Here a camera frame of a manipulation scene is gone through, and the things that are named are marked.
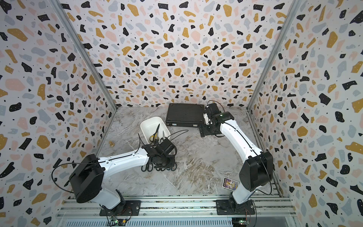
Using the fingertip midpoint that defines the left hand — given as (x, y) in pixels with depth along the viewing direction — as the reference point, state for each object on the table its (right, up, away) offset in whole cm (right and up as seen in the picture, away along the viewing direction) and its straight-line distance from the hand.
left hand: (176, 164), depth 84 cm
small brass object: (-46, +9, +14) cm, 49 cm away
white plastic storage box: (-23, +21, +25) cm, 40 cm away
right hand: (+18, +19, +1) cm, 27 cm away
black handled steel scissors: (-11, -4, +4) cm, 12 cm away
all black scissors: (-18, -3, +4) cm, 18 cm away
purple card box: (+31, -11, -2) cm, 33 cm away
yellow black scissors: (-17, +14, +19) cm, 29 cm away
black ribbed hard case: (+4, +31, +27) cm, 41 cm away
